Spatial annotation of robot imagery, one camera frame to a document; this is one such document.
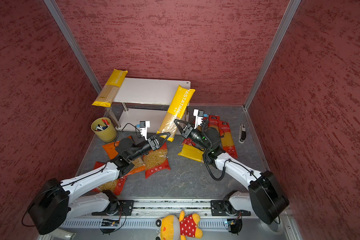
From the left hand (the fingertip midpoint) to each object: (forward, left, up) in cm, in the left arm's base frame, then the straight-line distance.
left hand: (169, 137), depth 70 cm
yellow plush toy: (-34, -3, -19) cm, 39 cm away
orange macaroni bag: (+5, +38, -22) cm, 44 cm away
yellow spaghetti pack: (+5, -13, -25) cm, 28 cm away
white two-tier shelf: (+17, +5, +6) cm, 18 cm away
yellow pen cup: (+17, +45, -18) cm, 51 cm away
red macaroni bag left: (-16, +29, -24) cm, 41 cm away
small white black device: (+19, -47, -24) cm, 56 cm away
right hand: (+4, -2, +5) cm, 7 cm away
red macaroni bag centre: (-2, +10, -24) cm, 26 cm away
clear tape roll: (-33, -51, -27) cm, 67 cm away
